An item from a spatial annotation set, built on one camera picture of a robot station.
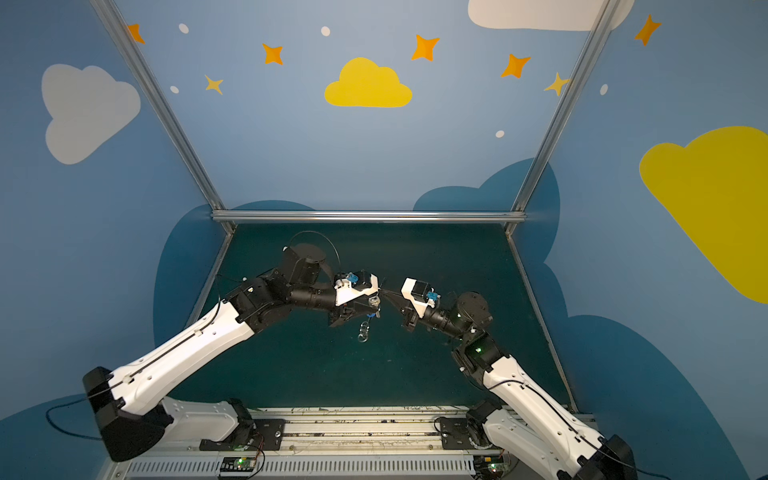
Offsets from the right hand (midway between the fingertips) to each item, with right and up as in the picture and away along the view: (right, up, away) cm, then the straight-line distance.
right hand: (387, 285), depth 64 cm
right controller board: (+25, -45, +8) cm, 52 cm away
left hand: (-2, -3, +1) cm, 4 cm away
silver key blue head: (-3, -4, 0) cm, 5 cm away
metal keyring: (-6, -11, +3) cm, 13 cm away
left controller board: (-36, -44, +7) cm, 57 cm away
